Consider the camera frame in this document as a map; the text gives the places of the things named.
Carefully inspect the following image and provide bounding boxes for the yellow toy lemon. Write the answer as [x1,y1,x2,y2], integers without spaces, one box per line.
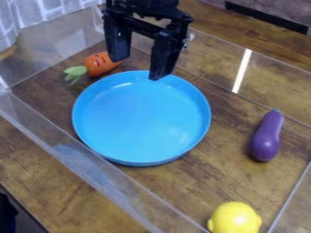
[207,201,263,233]

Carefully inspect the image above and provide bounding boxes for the purple toy eggplant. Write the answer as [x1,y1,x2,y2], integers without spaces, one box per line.
[251,109,285,161]

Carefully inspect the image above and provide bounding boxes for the blue round plastic tray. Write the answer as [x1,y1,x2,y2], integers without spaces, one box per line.
[72,70,211,167]

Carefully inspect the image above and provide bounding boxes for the clear acrylic enclosure wall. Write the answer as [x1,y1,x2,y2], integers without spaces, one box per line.
[0,0,311,233]

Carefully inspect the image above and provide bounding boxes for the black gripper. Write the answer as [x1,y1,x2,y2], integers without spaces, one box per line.
[103,0,194,81]

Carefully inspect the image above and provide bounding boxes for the orange toy carrot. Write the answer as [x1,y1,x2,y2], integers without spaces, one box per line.
[64,51,122,85]

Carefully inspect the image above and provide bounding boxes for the grey patterned curtain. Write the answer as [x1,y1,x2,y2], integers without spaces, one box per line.
[0,0,106,53]

